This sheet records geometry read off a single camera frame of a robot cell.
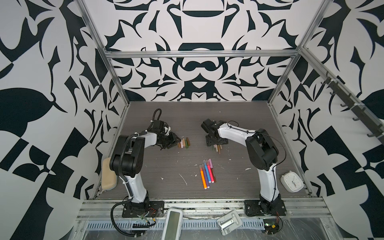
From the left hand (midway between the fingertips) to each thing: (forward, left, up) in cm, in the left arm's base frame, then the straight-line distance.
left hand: (180, 139), depth 96 cm
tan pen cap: (-1, -2, -2) cm, 4 cm away
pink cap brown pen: (-19, -19, -3) cm, 27 cm away
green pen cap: (-3, -4, -2) cm, 5 cm away
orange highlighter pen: (-23, -13, -2) cm, 27 cm away
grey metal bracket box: (-44, -23, -1) cm, 50 cm away
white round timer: (-28, -60, 0) cm, 66 cm away
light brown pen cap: (-3, +1, -2) cm, 4 cm away
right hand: (-1, -23, -2) cm, 23 cm away
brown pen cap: (0, -5, -3) cm, 6 cm away
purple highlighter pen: (-23, -14, -2) cm, 27 cm away
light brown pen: (-5, -26, -3) cm, 26 cm away
